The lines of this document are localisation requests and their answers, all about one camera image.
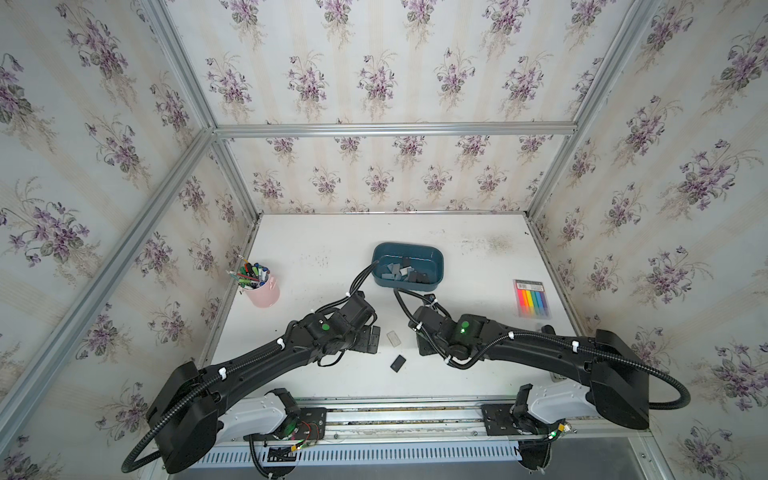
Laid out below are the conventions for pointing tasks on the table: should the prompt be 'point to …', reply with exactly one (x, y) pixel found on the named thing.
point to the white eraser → (393, 338)
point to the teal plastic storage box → (412, 267)
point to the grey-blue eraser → (395, 274)
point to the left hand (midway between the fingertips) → (366, 336)
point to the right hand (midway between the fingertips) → (427, 341)
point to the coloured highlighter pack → (531, 299)
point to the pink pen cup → (261, 288)
